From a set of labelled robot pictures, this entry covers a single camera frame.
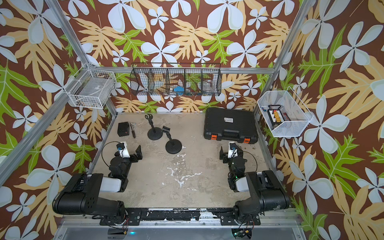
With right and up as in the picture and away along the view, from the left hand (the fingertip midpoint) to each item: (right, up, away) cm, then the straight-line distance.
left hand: (132, 145), depth 89 cm
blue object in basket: (+28, +36, +7) cm, 46 cm away
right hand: (+59, -1, +1) cm, 59 cm away
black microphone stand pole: (+9, +17, +4) cm, 20 cm away
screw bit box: (+84, +18, -5) cm, 86 cm away
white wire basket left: (-22, +33, -4) cm, 40 cm away
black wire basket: (+26, +43, +8) cm, 51 cm away
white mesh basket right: (+89, +17, -6) cm, 91 cm away
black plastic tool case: (+64, +13, +16) cm, 67 cm away
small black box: (-15, +9, +21) cm, 27 cm away
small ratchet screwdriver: (-8, +12, +22) cm, 27 cm away
